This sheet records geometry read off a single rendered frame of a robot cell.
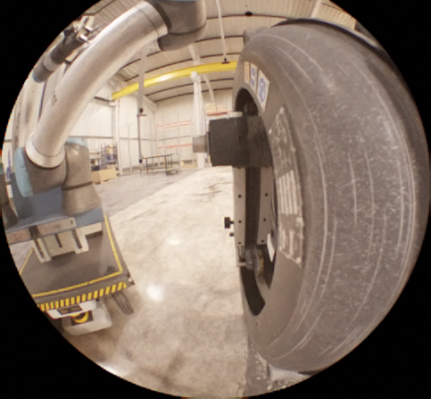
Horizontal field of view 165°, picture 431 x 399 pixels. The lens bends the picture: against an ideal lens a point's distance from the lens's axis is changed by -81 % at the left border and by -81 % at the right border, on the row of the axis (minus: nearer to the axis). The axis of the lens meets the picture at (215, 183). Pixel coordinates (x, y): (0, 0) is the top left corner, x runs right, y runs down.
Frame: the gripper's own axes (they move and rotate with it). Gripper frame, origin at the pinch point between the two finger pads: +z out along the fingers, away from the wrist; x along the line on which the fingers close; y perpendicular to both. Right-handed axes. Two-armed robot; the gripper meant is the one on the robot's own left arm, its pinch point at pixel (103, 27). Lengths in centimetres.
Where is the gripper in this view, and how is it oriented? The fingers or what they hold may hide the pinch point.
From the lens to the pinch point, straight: 57.0
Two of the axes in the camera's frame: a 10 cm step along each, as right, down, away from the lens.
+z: 10.0, -0.5, -0.6
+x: -0.6, -9.8, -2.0
